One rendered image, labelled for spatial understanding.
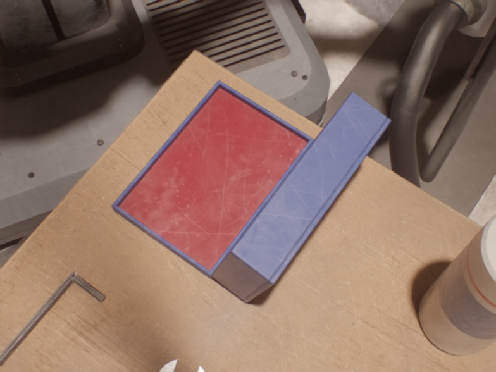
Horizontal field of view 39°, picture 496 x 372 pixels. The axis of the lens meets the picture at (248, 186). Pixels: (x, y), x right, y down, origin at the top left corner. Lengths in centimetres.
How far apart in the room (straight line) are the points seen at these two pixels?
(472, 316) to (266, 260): 15
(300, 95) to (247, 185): 32
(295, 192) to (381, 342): 16
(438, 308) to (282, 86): 46
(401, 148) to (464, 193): 42
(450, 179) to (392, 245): 57
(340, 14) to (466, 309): 90
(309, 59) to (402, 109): 23
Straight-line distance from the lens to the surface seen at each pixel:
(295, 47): 97
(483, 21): 102
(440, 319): 56
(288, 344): 60
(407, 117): 77
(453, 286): 52
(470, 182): 120
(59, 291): 62
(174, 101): 68
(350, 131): 54
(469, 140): 124
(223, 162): 64
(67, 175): 90
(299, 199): 51
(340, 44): 130
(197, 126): 66
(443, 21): 78
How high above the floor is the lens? 106
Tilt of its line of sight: 66 degrees down
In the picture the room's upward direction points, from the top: straight up
